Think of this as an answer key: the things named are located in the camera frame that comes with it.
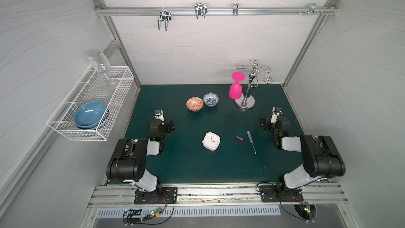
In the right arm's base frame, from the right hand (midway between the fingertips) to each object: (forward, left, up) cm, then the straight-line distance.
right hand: (271, 116), depth 95 cm
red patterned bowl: (+11, +49, -4) cm, 50 cm away
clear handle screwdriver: (-10, +13, -6) cm, 18 cm away
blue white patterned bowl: (+16, +38, -5) cm, 41 cm away
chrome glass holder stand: (+15, +12, -5) cm, 20 cm away
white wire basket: (-7, +91, +31) cm, 96 cm away
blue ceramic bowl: (-22, +86, +30) cm, 93 cm away
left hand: (-5, +66, +1) cm, 66 cm away
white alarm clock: (-16, +36, -3) cm, 40 cm away
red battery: (-13, +19, -5) cm, 23 cm away
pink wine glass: (+10, +22, +13) cm, 28 cm away
